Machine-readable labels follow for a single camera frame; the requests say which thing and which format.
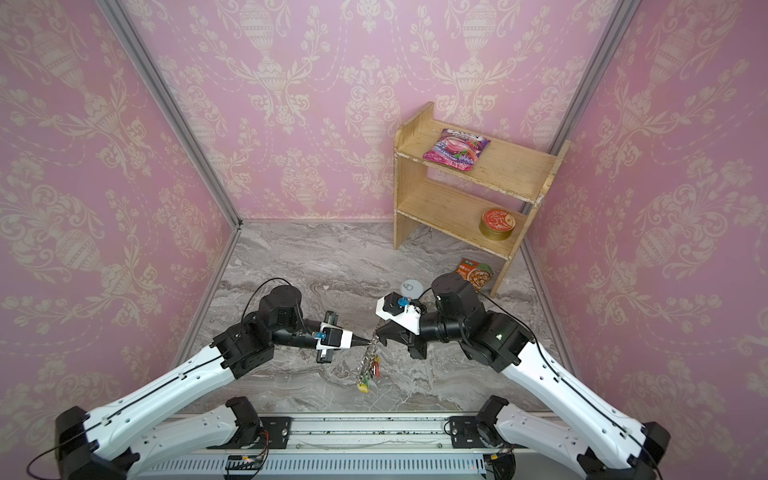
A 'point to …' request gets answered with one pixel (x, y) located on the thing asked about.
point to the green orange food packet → (478, 274)
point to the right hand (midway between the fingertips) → (382, 329)
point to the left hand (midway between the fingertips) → (365, 340)
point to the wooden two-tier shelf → (466, 186)
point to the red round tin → (497, 224)
